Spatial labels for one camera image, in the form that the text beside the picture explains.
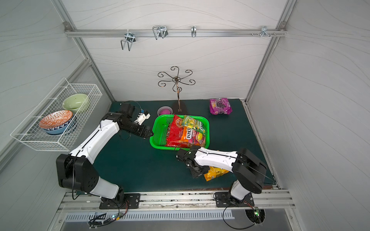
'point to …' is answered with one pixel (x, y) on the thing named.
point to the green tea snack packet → (190, 122)
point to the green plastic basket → (158, 139)
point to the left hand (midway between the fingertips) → (147, 132)
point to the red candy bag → (174, 134)
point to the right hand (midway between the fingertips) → (200, 171)
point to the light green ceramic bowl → (73, 102)
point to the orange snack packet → (192, 135)
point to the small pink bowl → (164, 110)
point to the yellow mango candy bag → (214, 172)
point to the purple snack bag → (220, 106)
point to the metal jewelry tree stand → (176, 88)
